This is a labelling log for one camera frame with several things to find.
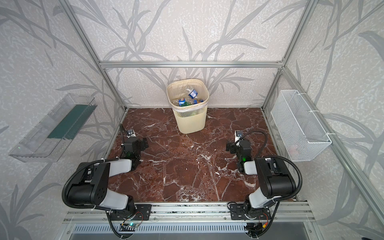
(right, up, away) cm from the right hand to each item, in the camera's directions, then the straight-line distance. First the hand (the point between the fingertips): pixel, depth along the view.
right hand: (236, 135), depth 95 cm
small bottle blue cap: (-35, +21, -4) cm, 41 cm away
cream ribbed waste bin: (-30, +24, +1) cm, 39 cm away
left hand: (-63, +1, -2) cm, 63 cm away
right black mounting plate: (-1, -36, -22) cm, 42 cm away
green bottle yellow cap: (-31, +19, -8) cm, 38 cm away
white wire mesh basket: (+20, +2, -34) cm, 40 cm away
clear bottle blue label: (-29, +27, +1) cm, 40 cm away
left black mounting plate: (-54, -36, -23) cm, 68 cm away
